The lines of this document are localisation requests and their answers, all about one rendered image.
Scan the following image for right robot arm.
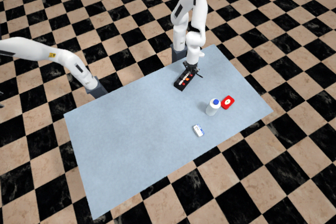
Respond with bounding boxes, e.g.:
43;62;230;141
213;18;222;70
0;37;98;90

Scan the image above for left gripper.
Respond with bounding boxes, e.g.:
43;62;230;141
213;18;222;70
183;61;200;75

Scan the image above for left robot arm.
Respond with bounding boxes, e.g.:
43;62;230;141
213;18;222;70
171;0;208;65

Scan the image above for red rectangular tin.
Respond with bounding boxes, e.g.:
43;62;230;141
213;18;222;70
220;95;235;110

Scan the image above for white bottle with blue cap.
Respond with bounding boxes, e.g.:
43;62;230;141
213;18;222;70
206;99;221;116

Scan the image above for black power strip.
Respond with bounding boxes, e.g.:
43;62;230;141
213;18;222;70
174;69;203;91

